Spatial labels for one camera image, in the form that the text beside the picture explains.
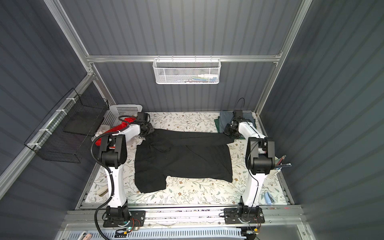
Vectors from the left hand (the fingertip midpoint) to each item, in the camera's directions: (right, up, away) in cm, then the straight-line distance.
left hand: (149, 129), depth 108 cm
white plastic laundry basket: (-28, +12, +7) cm, 31 cm away
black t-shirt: (+22, -15, -12) cm, 29 cm away
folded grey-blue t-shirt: (+57, +10, +4) cm, 58 cm away
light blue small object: (+73, -36, -30) cm, 86 cm away
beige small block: (-16, -33, -28) cm, 46 cm away
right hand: (+57, -2, -8) cm, 57 cm away
